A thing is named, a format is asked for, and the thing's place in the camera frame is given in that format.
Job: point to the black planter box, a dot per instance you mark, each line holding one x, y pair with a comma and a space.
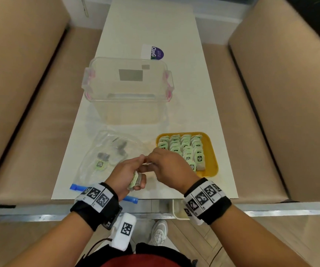
315, 22

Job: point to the clear zip bag with tea bags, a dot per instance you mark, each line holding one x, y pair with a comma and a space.
87, 169

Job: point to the marker cube on right wrist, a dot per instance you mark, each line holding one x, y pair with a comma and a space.
193, 219

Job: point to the person's right white shoe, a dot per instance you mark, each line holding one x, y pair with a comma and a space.
158, 233

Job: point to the person's red shirt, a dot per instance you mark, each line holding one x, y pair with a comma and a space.
140, 262

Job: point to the white and purple sticker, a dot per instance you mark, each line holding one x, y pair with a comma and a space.
151, 51

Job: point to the yellow tray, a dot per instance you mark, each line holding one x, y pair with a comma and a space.
211, 164

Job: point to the tea bags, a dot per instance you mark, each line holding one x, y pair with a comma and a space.
135, 180
176, 147
100, 164

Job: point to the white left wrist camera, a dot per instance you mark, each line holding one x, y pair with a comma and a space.
123, 230

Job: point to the small white bin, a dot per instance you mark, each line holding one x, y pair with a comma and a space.
178, 209

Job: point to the clear storage box pink latches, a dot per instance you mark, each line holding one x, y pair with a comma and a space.
129, 113

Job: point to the person's left hand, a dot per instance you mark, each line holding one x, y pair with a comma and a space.
121, 177

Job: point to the black left wristband with markers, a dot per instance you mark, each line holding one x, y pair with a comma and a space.
85, 211

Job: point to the person's right hand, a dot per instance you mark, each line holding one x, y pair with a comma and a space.
174, 172

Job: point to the beige bench seat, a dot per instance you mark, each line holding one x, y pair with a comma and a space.
23, 102
288, 108

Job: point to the person's black trousers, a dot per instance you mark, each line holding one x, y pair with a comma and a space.
149, 248

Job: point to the grey rectangular label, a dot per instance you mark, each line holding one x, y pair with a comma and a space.
131, 75

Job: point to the person's left forearm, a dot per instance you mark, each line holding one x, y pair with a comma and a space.
51, 241

